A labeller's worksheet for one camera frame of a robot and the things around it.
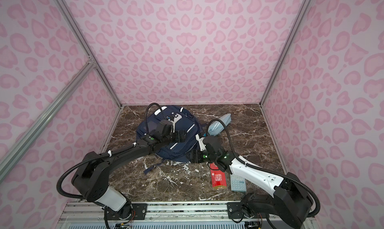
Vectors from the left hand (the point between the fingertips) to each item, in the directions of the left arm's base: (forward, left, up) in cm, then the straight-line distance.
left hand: (183, 131), depth 87 cm
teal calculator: (-26, -29, -13) cm, 41 cm away
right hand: (-15, -5, 0) cm, 15 cm away
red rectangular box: (-22, -20, -14) cm, 33 cm away
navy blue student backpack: (+15, +2, -8) cm, 17 cm away
